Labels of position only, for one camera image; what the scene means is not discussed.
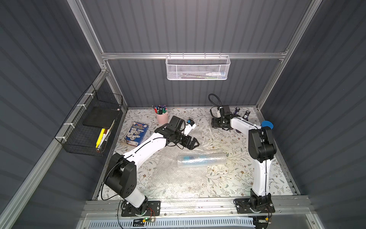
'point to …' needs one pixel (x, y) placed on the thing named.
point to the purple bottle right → (246, 115)
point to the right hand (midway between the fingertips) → (217, 122)
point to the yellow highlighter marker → (100, 138)
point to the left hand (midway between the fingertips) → (195, 143)
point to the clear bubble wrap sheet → (179, 174)
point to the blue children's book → (136, 134)
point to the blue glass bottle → (200, 160)
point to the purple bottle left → (236, 111)
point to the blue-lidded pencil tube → (268, 123)
